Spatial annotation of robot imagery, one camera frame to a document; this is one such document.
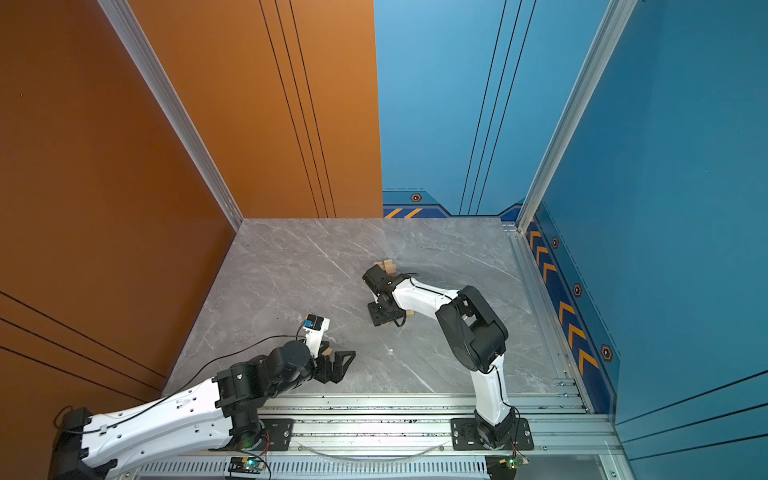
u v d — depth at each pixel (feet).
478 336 1.72
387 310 2.65
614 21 2.32
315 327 2.15
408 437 2.44
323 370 2.12
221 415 1.71
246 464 2.33
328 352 2.18
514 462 2.28
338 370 2.16
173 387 2.69
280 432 2.42
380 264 3.43
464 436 2.37
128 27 2.33
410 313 2.04
